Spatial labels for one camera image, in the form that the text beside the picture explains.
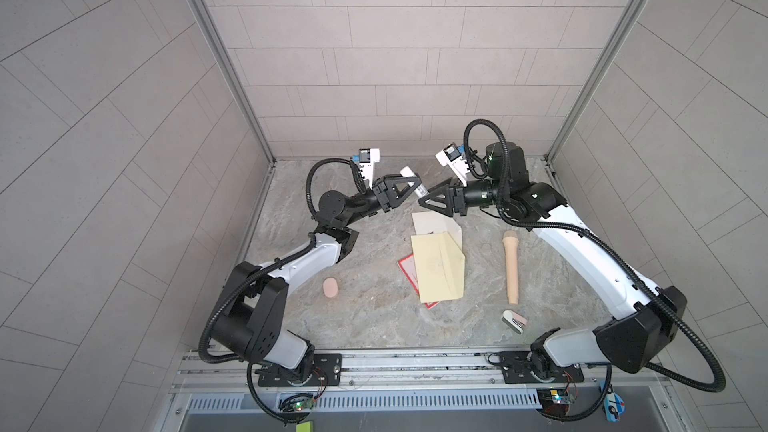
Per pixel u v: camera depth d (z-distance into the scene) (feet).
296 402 2.13
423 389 2.28
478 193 1.93
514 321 2.53
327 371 2.32
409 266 2.92
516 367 2.33
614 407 2.14
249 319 1.37
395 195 2.05
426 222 3.24
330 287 2.71
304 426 2.07
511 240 2.91
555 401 2.23
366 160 2.03
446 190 1.90
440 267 2.90
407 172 2.10
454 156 1.93
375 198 2.01
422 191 2.10
